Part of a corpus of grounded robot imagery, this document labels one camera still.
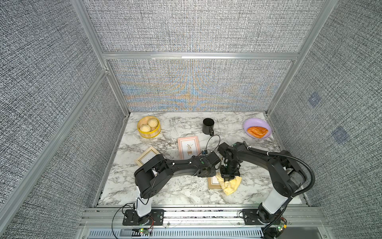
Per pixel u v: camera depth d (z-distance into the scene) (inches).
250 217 28.7
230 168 29.5
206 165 27.1
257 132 40.7
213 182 33.0
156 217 29.0
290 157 18.5
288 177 18.4
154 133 40.4
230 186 31.2
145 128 40.5
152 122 41.7
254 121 44.6
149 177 19.2
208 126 40.3
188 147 39.1
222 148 30.0
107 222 29.4
